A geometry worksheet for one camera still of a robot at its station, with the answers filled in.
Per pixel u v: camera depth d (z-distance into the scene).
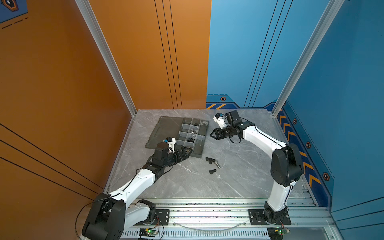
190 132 1.05
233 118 0.72
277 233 0.71
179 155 0.74
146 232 0.71
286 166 0.50
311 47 0.83
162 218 0.73
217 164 0.91
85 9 0.70
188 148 0.79
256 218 0.72
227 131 0.77
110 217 0.40
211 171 0.88
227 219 0.75
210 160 0.92
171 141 0.79
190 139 1.02
